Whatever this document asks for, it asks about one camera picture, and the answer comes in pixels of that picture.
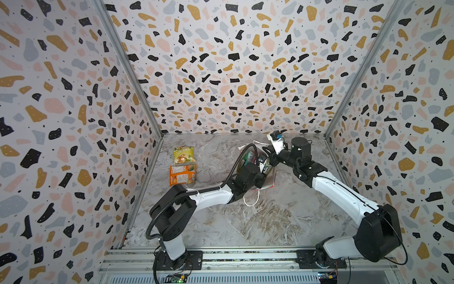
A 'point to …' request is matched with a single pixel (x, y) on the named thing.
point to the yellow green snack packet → (182, 154)
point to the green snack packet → (247, 158)
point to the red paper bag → (252, 196)
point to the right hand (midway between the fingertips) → (265, 146)
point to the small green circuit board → (178, 278)
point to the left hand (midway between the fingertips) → (266, 169)
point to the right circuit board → (328, 277)
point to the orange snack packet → (182, 174)
